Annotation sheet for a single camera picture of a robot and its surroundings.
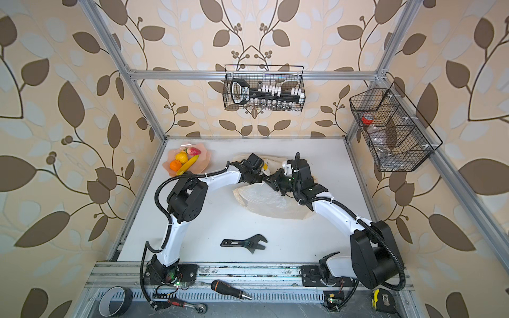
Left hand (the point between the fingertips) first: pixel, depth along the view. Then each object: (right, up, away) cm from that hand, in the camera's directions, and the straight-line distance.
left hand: (274, 187), depth 92 cm
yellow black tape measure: (+36, -35, -25) cm, 56 cm away
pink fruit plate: (-40, +9, +16) cm, 44 cm away
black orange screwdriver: (-19, -33, -21) cm, 44 cm away
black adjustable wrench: (-10, -22, -10) cm, 26 cm away
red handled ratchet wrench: (-27, -38, -25) cm, 53 cm away
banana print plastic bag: (-6, -3, -13) cm, 15 cm away
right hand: (-6, +5, -11) cm, 13 cm away
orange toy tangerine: (-51, +10, +10) cm, 53 cm away
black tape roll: (-58, -37, -22) cm, 73 cm away
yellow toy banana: (-46, +10, +14) cm, 49 cm away
